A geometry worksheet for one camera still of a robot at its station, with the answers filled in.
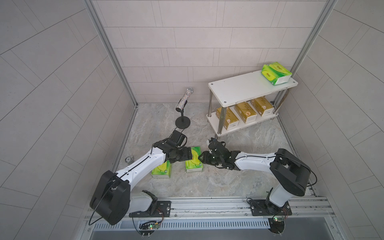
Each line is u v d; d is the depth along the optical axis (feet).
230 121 2.97
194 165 2.59
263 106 3.23
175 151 1.93
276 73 2.58
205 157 2.46
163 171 2.53
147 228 2.15
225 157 2.16
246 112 3.09
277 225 2.22
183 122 3.36
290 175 1.47
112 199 1.29
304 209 2.36
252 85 2.76
